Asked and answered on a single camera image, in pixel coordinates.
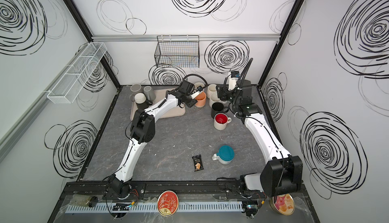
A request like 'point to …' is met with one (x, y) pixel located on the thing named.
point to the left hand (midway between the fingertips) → (195, 97)
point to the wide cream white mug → (221, 120)
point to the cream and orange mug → (201, 99)
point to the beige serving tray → (160, 96)
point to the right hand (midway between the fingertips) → (219, 85)
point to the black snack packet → (198, 162)
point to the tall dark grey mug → (135, 88)
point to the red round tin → (167, 203)
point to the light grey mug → (150, 94)
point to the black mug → (217, 108)
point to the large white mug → (211, 88)
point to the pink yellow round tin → (283, 204)
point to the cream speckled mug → (214, 98)
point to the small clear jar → (81, 199)
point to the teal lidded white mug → (225, 155)
